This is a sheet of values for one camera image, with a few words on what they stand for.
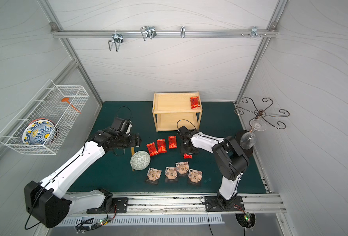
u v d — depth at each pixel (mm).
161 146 934
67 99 785
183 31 724
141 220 703
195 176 834
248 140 748
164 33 777
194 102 896
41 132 623
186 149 831
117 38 783
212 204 732
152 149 926
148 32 765
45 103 699
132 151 931
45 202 370
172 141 958
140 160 883
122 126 607
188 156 883
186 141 689
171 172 840
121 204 735
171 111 883
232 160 465
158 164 882
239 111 1227
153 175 835
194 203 753
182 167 860
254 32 765
